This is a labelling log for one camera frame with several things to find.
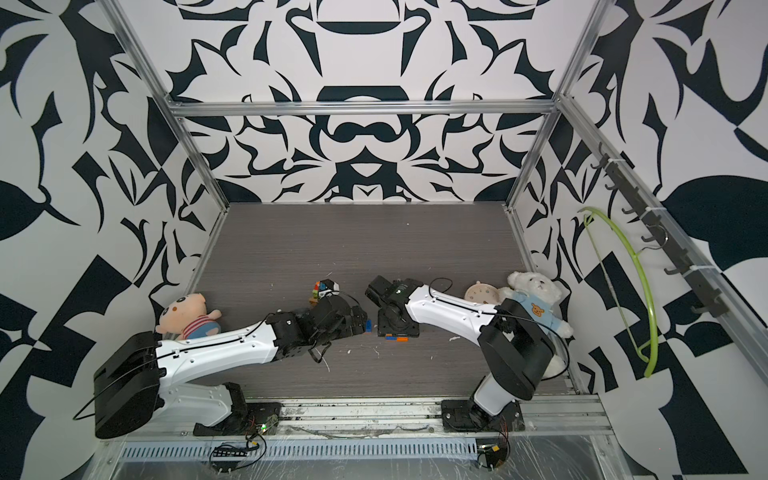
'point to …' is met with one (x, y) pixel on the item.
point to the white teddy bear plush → (539, 295)
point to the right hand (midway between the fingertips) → (390, 327)
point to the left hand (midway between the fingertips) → (357, 313)
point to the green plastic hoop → (653, 364)
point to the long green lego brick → (315, 293)
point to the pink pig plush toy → (187, 317)
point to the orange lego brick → (403, 339)
